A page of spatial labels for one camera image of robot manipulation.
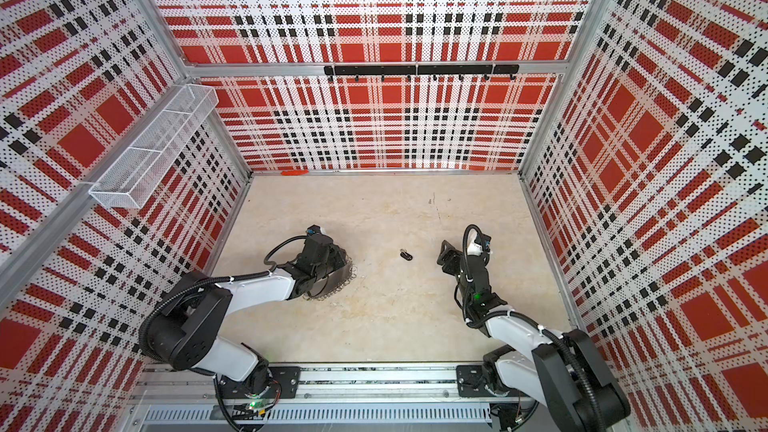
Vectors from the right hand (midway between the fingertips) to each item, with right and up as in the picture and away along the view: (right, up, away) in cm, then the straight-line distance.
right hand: (453, 247), depth 87 cm
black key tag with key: (-14, -4, +11) cm, 18 cm away
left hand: (-33, -4, +6) cm, 34 cm away
